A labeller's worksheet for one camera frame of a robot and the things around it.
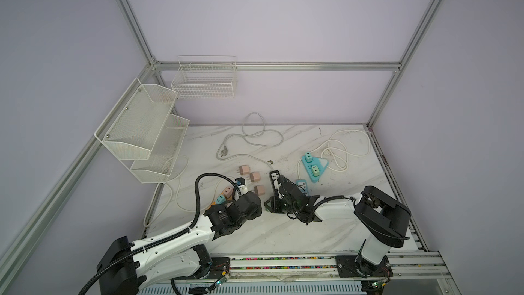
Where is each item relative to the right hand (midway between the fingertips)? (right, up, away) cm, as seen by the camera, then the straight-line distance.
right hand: (264, 205), depth 86 cm
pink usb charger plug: (-10, +14, +13) cm, 21 cm away
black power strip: (+5, +12, +10) cm, 16 cm away
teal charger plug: (+22, +20, +12) cm, 32 cm away
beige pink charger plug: (-2, +5, +7) cm, 9 cm away
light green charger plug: (+24, +14, +7) cm, 29 cm away
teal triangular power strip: (+28, +16, +12) cm, 35 cm away
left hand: (-3, +3, -7) cm, 8 cm away
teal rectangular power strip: (+18, +8, +7) cm, 21 cm away
